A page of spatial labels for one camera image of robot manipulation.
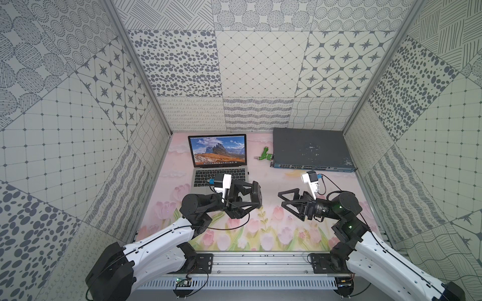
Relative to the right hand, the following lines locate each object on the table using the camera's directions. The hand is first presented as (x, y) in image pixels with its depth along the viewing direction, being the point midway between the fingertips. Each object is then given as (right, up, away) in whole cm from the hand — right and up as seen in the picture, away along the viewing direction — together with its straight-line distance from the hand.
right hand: (280, 200), depth 62 cm
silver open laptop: (-30, +15, +37) cm, 49 cm away
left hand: (-8, +5, -6) cm, 12 cm away
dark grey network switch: (+27, +18, +46) cm, 56 cm away
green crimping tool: (-1, +13, +46) cm, 48 cm away
